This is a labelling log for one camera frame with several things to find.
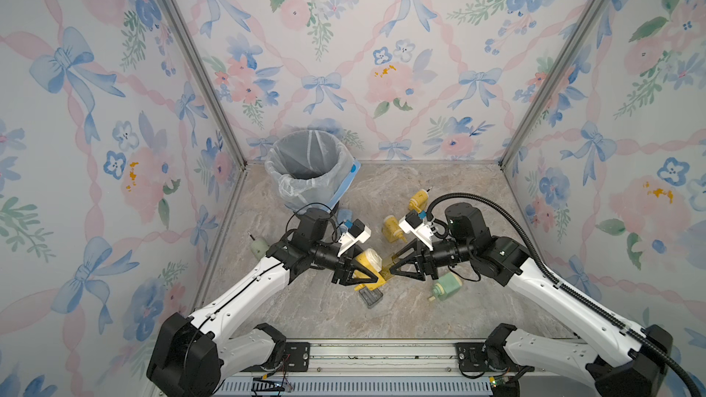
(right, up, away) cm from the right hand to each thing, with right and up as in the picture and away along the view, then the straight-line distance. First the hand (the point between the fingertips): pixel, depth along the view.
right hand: (395, 264), depth 65 cm
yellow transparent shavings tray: (-3, -1, -2) cm, 4 cm away
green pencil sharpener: (+17, -11, +15) cm, 25 cm away
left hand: (-5, -3, +2) cm, 6 cm away
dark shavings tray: (-5, -15, +19) cm, 25 cm away
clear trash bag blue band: (-26, +26, +36) cm, 51 cm away
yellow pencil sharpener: (-6, +1, -2) cm, 6 cm away
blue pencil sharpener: (-11, +10, -3) cm, 15 cm away
